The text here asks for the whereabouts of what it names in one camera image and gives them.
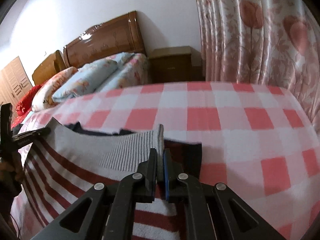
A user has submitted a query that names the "pink checked blanket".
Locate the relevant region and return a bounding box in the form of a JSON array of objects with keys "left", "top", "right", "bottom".
[{"left": 10, "top": 81, "right": 318, "bottom": 240}]

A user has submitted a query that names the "wooden nightstand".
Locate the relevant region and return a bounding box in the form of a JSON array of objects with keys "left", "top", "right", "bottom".
[{"left": 149, "top": 46, "right": 205, "bottom": 83}]

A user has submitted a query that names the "person's left forearm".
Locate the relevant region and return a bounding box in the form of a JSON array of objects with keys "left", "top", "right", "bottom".
[{"left": 0, "top": 177, "right": 22, "bottom": 230}]

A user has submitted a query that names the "red and grey striped sweater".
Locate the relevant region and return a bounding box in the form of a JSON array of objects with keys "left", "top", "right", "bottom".
[{"left": 19, "top": 117, "right": 203, "bottom": 240}]

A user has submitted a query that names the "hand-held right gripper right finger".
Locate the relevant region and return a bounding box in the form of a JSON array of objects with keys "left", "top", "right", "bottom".
[{"left": 162, "top": 149, "right": 287, "bottom": 240}]

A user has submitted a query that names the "orange floral pillow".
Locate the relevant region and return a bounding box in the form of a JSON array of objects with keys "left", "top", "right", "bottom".
[{"left": 31, "top": 66, "right": 78, "bottom": 112}]

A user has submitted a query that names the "small wooden headboard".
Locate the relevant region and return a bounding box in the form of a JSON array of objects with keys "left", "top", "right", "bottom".
[{"left": 32, "top": 50, "right": 65, "bottom": 86}]

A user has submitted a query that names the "red blanket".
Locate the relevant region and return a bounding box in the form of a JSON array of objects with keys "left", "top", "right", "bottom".
[{"left": 11, "top": 84, "right": 42, "bottom": 128}]

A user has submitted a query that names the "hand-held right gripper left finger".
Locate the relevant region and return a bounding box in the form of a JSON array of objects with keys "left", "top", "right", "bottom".
[{"left": 31, "top": 148, "right": 158, "bottom": 240}]

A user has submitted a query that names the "large wooden headboard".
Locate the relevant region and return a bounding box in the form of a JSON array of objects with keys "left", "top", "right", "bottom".
[{"left": 62, "top": 10, "right": 147, "bottom": 68}]

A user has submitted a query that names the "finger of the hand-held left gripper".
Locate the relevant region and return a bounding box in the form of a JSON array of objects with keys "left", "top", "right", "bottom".
[{"left": 11, "top": 127, "right": 52, "bottom": 151}]

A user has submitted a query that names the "wooden wardrobe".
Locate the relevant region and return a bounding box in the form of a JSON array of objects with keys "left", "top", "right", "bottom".
[{"left": 0, "top": 56, "right": 33, "bottom": 118}]

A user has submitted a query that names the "person's left hand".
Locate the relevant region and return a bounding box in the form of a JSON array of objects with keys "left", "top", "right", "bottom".
[{"left": 0, "top": 151, "right": 24, "bottom": 183}]

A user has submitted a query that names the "pink floral curtain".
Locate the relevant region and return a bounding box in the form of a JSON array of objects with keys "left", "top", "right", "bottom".
[{"left": 191, "top": 0, "right": 320, "bottom": 128}]

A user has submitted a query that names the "blue floral pillow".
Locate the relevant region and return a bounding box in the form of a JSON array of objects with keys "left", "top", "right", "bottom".
[{"left": 52, "top": 59, "right": 118, "bottom": 103}]

